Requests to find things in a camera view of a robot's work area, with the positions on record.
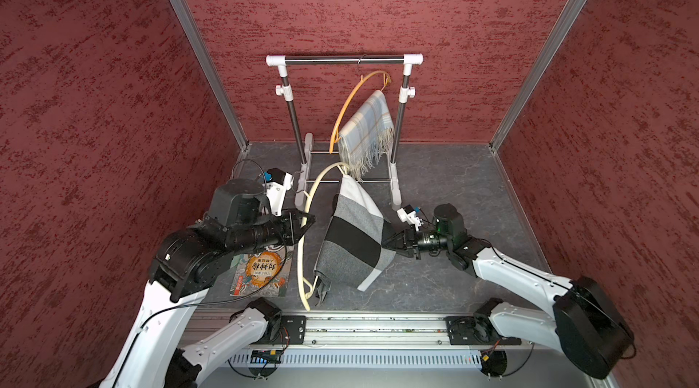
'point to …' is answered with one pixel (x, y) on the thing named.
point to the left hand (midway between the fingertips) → (308, 226)
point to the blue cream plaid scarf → (368, 137)
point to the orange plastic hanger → (333, 134)
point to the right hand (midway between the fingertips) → (384, 252)
